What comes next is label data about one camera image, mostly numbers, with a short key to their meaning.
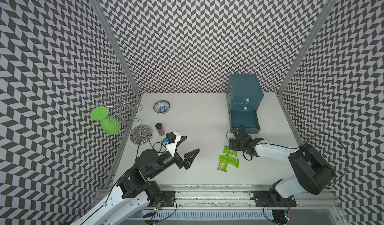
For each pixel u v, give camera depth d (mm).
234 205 722
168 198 736
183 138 642
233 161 848
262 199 730
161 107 1086
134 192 469
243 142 680
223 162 827
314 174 431
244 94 886
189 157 542
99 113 670
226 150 888
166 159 542
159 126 886
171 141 512
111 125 750
